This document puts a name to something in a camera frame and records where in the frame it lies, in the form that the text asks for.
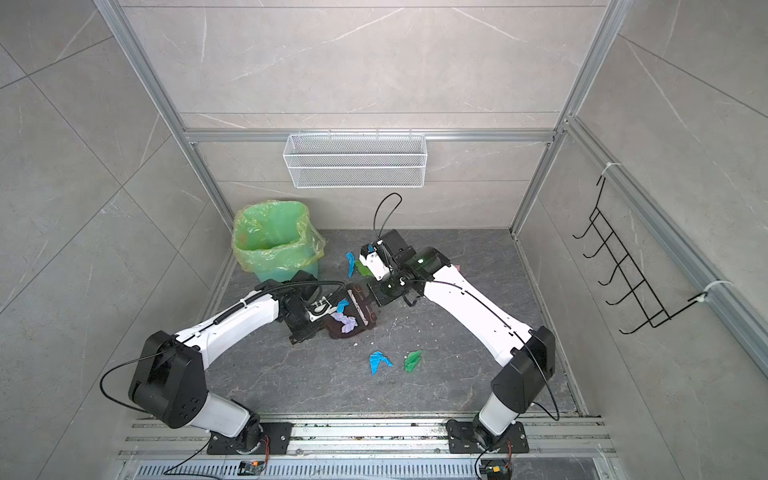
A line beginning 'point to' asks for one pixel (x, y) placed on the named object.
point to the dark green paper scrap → (411, 360)
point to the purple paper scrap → (350, 322)
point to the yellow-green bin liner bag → (276, 240)
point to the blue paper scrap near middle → (375, 359)
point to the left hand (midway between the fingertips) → (308, 322)
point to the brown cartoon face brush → (361, 304)
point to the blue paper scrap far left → (351, 260)
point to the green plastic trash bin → (276, 240)
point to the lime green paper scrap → (363, 270)
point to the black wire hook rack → (640, 295)
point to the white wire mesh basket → (357, 160)
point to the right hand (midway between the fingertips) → (375, 291)
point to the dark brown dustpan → (334, 330)
